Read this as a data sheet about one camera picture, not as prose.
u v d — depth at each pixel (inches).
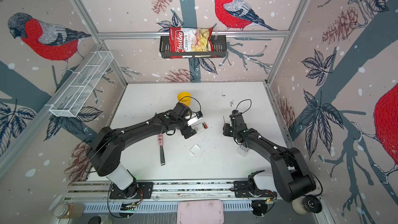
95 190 29.9
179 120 27.1
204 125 37.6
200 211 26.0
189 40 34.5
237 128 27.4
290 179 16.3
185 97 27.1
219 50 36.5
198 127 37.2
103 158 17.5
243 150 33.7
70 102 28.1
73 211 24.9
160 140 34.9
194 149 34.5
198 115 29.9
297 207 25.9
